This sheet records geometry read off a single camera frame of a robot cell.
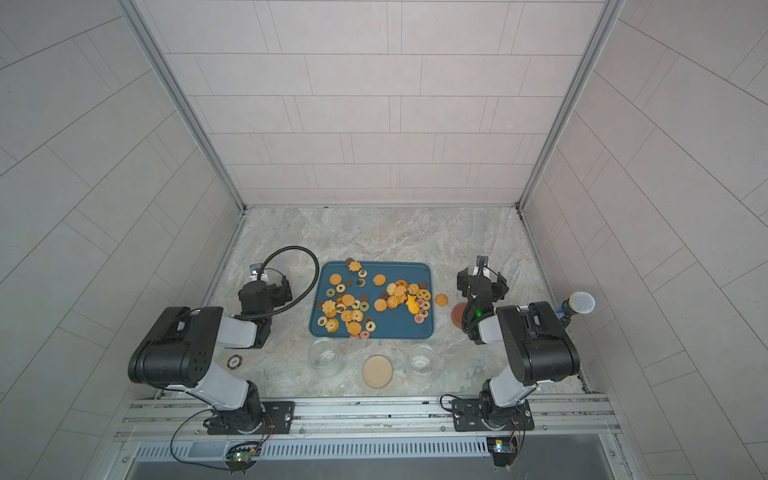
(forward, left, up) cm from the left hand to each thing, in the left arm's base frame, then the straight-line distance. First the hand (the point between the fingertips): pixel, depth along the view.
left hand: (276, 276), depth 95 cm
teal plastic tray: (-14, -38, -2) cm, 41 cm away
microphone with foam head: (-20, -79, +23) cm, 85 cm away
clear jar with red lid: (-25, -46, -2) cm, 52 cm away
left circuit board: (-46, -6, +1) cm, 46 cm away
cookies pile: (-7, -45, +1) cm, 45 cm away
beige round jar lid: (-28, -34, -1) cm, 44 cm away
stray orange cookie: (-7, -53, 0) cm, 53 cm away
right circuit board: (-45, -64, -2) cm, 78 cm away
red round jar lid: (-12, -57, 0) cm, 58 cm away
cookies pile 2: (-10, -23, 0) cm, 25 cm away
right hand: (+2, -66, +4) cm, 66 cm away
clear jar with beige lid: (-24, -19, -1) cm, 31 cm away
